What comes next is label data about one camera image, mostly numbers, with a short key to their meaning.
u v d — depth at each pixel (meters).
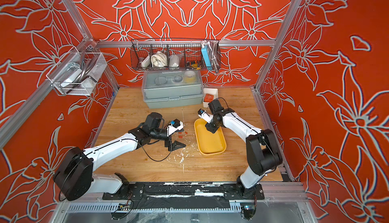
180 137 0.92
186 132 0.95
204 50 0.83
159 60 0.88
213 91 1.11
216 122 0.67
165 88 0.94
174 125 0.67
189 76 1.03
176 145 0.69
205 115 0.81
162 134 0.68
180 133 0.70
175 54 0.95
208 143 0.91
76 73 0.70
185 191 0.74
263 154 0.45
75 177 0.41
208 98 1.05
